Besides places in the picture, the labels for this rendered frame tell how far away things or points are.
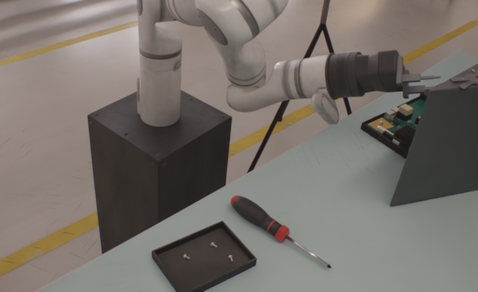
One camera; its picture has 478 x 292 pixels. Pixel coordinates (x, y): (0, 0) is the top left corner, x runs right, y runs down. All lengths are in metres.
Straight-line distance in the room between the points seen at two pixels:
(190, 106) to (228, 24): 0.64
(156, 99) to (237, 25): 0.53
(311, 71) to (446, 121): 0.24
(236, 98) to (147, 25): 0.25
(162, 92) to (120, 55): 2.21
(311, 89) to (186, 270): 0.38
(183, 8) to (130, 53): 2.54
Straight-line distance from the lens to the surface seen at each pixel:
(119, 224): 1.35
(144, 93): 1.13
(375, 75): 0.83
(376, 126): 0.97
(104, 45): 3.46
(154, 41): 1.05
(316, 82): 0.86
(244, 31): 0.63
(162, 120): 1.16
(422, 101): 1.10
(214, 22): 0.63
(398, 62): 0.84
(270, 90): 0.90
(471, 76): 0.77
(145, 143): 1.12
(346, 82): 0.85
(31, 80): 3.12
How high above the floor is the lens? 1.52
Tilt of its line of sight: 34 degrees down
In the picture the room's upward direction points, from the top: 5 degrees clockwise
